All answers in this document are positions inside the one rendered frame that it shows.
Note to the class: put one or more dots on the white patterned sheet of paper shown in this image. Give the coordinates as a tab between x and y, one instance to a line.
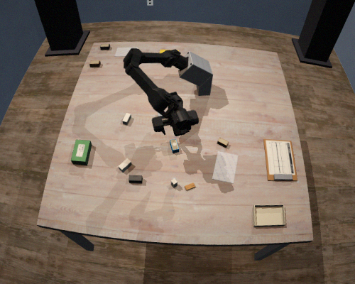
225	167

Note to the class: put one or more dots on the blue rectangular block with black mark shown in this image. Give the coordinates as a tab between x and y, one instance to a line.
174	146

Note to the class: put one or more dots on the beige shallow tray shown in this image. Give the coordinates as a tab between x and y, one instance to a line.
270	214

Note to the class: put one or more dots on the orange flat bar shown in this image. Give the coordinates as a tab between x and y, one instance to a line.
190	186

